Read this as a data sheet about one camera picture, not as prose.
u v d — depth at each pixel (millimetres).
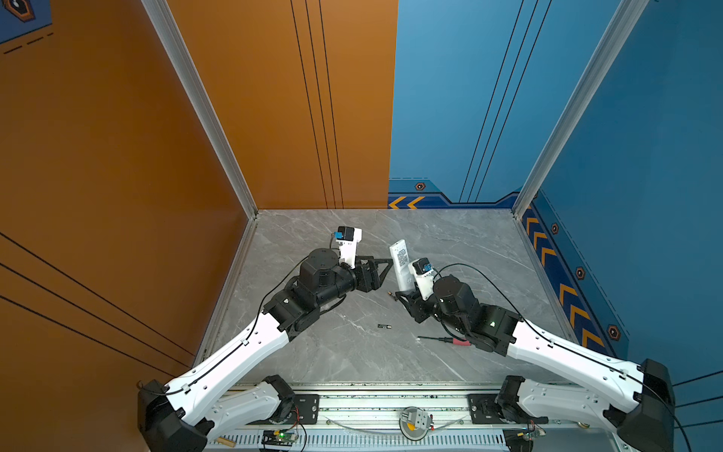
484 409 725
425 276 619
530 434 696
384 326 875
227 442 696
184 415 383
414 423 653
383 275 629
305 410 737
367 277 592
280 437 708
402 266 680
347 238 591
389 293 739
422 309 641
